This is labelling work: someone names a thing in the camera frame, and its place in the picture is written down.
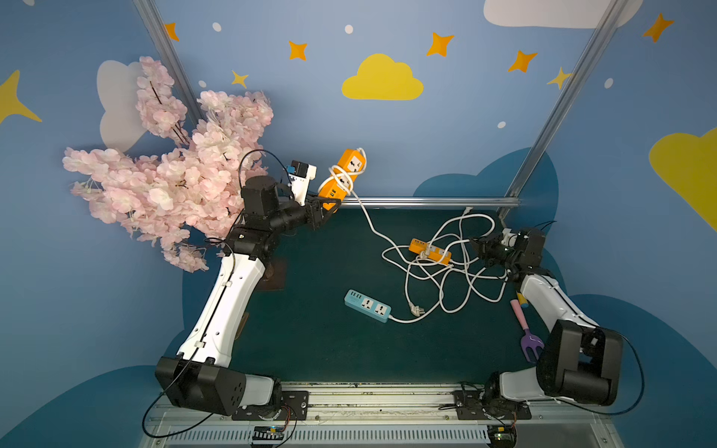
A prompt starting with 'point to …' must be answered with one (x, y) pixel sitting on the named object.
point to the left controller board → (269, 432)
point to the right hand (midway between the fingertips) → (471, 233)
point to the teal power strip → (368, 305)
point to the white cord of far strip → (467, 263)
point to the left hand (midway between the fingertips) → (334, 195)
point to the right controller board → (502, 435)
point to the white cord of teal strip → (431, 311)
